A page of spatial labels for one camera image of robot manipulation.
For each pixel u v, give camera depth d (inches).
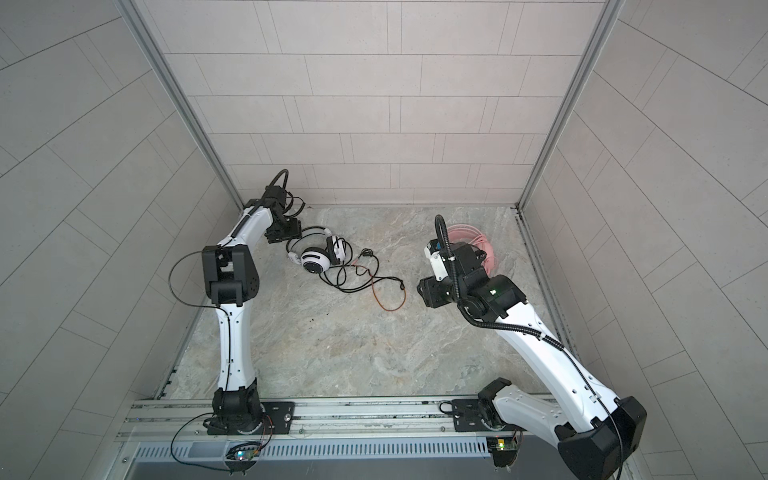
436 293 24.8
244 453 25.3
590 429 14.5
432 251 25.3
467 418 27.9
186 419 28.0
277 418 27.9
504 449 26.8
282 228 35.1
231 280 24.4
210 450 27.0
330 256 36.9
